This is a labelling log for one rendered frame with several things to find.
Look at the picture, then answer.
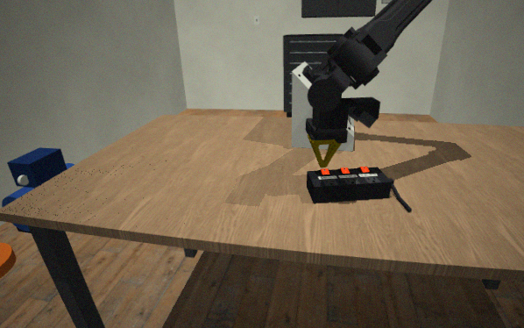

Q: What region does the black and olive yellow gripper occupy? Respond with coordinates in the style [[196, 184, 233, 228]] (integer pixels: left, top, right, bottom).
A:
[[306, 108, 348, 168]]

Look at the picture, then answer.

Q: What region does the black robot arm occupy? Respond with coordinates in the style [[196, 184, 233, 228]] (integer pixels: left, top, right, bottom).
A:
[[302, 0, 432, 129]]

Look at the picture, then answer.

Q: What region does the black power strip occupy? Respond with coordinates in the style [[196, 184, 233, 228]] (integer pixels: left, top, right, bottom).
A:
[[307, 167, 412, 211]]

